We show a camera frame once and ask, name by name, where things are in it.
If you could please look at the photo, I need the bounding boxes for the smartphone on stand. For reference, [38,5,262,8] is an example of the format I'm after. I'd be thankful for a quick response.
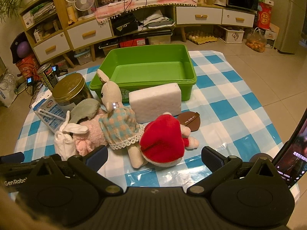
[272,111,307,188]

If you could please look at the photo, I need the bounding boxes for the black yellow drink can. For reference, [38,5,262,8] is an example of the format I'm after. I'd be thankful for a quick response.
[37,63,59,92]

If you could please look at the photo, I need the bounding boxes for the blue white checked tablecloth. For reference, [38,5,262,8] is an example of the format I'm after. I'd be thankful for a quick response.
[13,50,300,204]

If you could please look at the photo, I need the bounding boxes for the grey refrigerator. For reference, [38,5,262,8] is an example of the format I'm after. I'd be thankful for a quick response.
[271,0,306,54]

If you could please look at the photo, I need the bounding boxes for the pink table runner cloth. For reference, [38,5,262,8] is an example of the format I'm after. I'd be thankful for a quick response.
[95,0,197,24]

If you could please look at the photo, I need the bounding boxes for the black handbag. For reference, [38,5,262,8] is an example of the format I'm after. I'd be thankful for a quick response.
[111,13,138,36]

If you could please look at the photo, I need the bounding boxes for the egg tray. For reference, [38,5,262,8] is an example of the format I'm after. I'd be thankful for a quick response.
[185,31,218,45]

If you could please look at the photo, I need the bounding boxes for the wooden tv cabinet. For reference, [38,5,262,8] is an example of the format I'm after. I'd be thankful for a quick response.
[19,0,255,64]

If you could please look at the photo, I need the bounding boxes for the rabbit doll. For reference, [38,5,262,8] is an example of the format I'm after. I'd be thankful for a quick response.
[96,70,148,169]

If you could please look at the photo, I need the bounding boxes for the pink plush pig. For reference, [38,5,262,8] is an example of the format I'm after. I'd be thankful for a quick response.
[72,108,108,156]

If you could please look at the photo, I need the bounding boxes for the white blue milk carton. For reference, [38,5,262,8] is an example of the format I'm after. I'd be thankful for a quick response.
[32,93,66,133]

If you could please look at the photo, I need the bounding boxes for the gold lid glass jar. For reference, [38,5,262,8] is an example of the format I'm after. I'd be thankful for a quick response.
[52,73,93,111]

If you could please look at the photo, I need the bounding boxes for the brown round powder puff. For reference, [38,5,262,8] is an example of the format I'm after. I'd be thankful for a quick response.
[177,111,201,132]

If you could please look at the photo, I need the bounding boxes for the red santa plush toy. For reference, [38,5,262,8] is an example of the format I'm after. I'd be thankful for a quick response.
[139,112,199,167]

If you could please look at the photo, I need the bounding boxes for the white desk fan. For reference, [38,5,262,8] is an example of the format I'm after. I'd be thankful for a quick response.
[74,0,95,11]

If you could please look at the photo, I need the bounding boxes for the green plastic bin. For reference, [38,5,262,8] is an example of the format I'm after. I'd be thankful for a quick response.
[99,44,197,103]

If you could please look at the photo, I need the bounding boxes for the bag of oranges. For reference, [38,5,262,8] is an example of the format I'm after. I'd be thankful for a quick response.
[246,28,267,53]

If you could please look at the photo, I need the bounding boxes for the grey green towel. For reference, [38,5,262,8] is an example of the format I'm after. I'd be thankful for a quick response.
[69,98,100,124]

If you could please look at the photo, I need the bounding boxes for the white cloth pouch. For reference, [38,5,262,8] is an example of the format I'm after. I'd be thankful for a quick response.
[54,111,88,161]

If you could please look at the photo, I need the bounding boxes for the white storage crate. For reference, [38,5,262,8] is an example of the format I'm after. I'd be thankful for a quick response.
[214,25,244,44]

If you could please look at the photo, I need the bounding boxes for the red gift box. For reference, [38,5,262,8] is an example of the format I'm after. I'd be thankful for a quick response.
[254,2,273,30]

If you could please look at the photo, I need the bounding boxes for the red box under cabinet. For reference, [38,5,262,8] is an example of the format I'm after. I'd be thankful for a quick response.
[120,38,146,48]

